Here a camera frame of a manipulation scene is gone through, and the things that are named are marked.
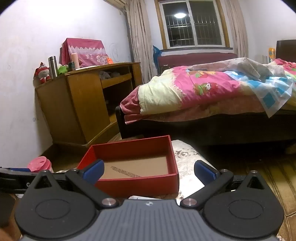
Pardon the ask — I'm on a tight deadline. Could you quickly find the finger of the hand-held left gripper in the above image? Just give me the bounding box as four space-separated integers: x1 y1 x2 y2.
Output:
0 166 32 173

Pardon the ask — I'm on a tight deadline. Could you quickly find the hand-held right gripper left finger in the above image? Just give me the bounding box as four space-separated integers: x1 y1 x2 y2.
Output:
25 159 119 208

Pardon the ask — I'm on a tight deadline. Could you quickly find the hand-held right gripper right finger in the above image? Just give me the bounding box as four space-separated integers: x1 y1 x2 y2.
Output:
180 160 270 208

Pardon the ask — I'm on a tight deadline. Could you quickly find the red cardboard box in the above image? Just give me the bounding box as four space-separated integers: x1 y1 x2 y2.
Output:
77 135 179 198

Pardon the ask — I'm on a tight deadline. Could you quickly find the pink lid plastic jar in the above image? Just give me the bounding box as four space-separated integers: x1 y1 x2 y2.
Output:
27 156 54 173

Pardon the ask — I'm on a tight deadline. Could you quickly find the white paper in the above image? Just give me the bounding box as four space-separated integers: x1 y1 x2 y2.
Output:
128 195 162 201

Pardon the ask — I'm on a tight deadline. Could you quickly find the pink floral bed sheet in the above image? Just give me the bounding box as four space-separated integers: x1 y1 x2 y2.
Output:
124 96 271 126

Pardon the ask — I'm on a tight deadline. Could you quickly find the wooden desk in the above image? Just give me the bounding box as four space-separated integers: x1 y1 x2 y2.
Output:
35 62 142 147

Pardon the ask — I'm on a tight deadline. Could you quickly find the pink cartoon print quilt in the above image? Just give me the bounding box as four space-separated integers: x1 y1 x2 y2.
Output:
120 65 266 115

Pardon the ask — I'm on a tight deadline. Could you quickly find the grey cloth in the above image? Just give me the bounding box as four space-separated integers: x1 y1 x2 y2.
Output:
99 71 121 80

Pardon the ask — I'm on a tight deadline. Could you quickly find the red santa doll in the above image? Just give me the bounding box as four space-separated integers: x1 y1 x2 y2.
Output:
34 62 52 84

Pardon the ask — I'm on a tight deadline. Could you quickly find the blue checked blanket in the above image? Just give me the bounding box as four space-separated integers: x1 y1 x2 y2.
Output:
223 70 296 118

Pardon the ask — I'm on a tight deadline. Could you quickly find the steel thermos bottle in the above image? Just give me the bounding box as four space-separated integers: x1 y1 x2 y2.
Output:
48 56 59 79

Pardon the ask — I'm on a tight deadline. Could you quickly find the pink cylinder bottle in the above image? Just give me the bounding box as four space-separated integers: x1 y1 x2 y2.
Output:
71 53 80 69

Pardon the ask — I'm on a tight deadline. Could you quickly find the maroon bench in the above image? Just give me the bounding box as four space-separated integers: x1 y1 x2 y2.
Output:
157 53 238 75

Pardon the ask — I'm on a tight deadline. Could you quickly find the pale floral sheet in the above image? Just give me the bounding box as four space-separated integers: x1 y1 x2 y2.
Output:
187 57 287 81

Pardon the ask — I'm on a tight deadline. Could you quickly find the pink floral dust cover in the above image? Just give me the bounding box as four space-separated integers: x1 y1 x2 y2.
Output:
59 38 109 68

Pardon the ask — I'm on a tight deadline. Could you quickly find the blue bag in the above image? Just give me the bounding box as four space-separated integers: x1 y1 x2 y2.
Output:
153 45 162 75

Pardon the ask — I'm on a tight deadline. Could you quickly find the pink crumpled quilt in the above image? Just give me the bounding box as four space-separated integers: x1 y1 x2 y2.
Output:
273 58 296 70

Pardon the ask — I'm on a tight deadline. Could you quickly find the beige curtain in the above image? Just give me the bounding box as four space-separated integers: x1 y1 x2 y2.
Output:
222 0 249 58
126 0 155 84

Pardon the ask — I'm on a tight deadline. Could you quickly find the barred window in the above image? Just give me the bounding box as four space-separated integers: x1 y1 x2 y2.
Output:
155 0 232 49

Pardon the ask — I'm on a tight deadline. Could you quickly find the dark wooden headboard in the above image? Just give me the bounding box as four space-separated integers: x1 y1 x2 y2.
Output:
276 39 296 63

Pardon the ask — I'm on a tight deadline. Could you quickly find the dark bed frame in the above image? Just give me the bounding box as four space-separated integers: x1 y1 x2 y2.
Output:
115 105 296 149

